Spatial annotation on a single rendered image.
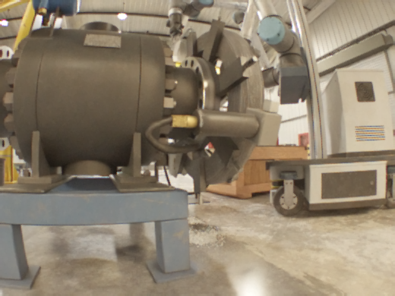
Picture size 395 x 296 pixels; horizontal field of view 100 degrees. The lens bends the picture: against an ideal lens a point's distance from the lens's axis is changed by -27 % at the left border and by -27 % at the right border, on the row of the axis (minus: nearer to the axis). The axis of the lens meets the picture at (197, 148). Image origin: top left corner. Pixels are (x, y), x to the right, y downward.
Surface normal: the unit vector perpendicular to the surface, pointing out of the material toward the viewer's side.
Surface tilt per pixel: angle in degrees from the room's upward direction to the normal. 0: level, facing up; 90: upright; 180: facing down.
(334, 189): 90
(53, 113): 115
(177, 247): 90
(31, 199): 90
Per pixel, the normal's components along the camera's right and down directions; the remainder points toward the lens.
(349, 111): -0.34, -0.06
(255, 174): 0.41, -0.07
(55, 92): 0.40, 0.18
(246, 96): -0.15, 0.05
